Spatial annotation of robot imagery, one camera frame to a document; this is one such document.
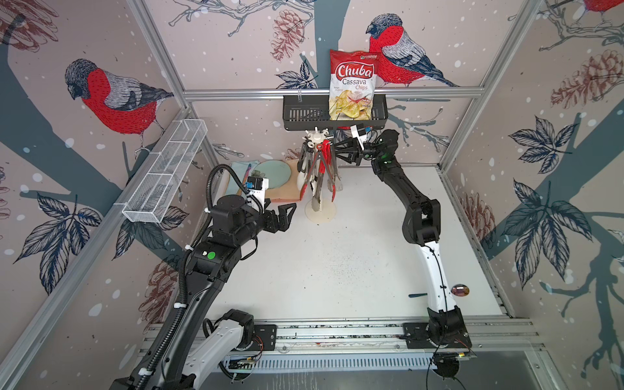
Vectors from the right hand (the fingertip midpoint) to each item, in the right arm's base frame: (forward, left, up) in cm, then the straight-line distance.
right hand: (332, 151), depth 87 cm
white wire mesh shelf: (-22, +55, +3) cm, 59 cm away
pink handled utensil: (+14, +42, -27) cm, 52 cm away
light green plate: (+14, +27, -26) cm, 40 cm away
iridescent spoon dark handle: (-39, -45, -28) cm, 66 cm away
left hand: (-26, +13, +4) cm, 29 cm away
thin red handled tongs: (-11, +3, +6) cm, 13 cm away
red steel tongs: (-12, +1, -1) cm, 13 cm away
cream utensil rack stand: (-5, +2, -30) cm, 31 cm away
